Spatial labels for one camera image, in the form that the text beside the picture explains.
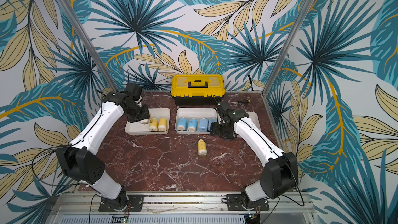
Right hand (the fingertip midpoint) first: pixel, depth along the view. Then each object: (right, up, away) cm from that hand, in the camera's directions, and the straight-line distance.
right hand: (216, 134), depth 82 cm
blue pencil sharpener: (-20, +4, +11) cm, 23 cm away
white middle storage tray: (-10, +10, +23) cm, 27 cm away
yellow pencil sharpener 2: (-8, -7, +2) cm, 11 cm away
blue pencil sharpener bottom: (-7, +4, +13) cm, 15 cm away
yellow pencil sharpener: (-36, +7, -5) cm, 37 cm away
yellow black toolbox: (-9, +26, +18) cm, 33 cm away
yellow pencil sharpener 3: (-31, +4, +11) cm, 33 cm away
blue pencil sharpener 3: (-2, +6, +14) cm, 15 cm away
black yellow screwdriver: (+22, +18, +32) cm, 42 cm away
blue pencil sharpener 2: (-13, +4, +11) cm, 18 cm away
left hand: (-37, +8, -1) cm, 38 cm away
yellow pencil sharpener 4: (-36, +4, +10) cm, 38 cm away
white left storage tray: (-49, +1, +16) cm, 51 cm away
